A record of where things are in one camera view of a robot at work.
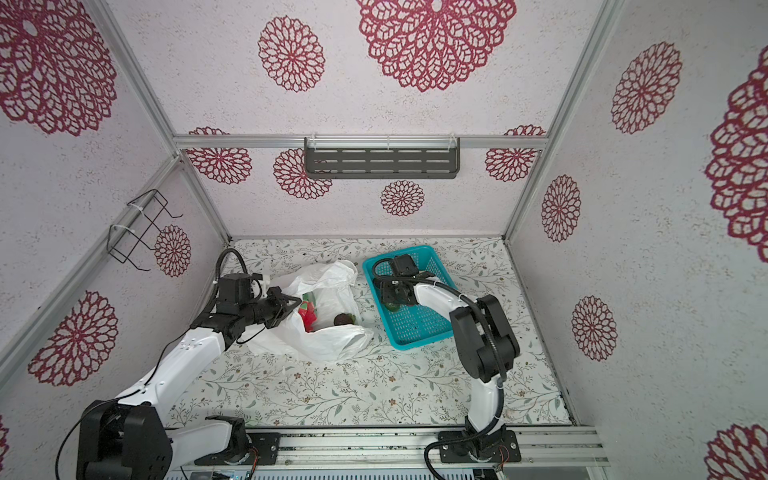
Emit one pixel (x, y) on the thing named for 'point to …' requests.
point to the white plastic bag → (327, 326)
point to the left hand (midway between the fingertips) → (302, 304)
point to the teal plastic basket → (411, 326)
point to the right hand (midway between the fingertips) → (389, 289)
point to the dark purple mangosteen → (344, 319)
